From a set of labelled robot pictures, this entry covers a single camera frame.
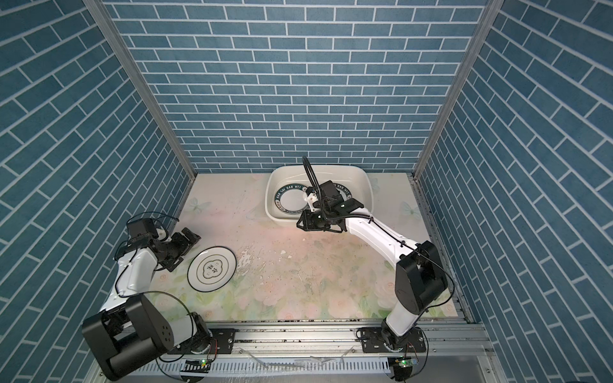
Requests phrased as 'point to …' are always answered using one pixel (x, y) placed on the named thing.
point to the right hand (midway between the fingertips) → (302, 223)
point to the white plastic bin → (357, 177)
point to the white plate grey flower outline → (211, 269)
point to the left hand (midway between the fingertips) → (197, 242)
